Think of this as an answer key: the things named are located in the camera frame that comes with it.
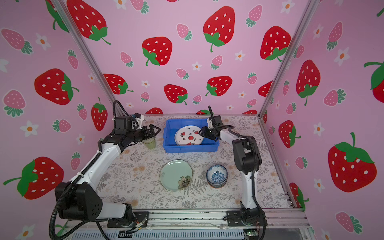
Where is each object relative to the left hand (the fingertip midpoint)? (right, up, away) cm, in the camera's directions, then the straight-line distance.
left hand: (155, 130), depth 82 cm
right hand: (+26, -2, +20) cm, 33 cm away
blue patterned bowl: (+35, -26, 0) cm, 43 cm away
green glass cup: (-10, -9, +20) cm, 24 cm away
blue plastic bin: (+4, -11, +25) cm, 27 cm away
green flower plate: (+10, -28, +9) cm, 31 cm away
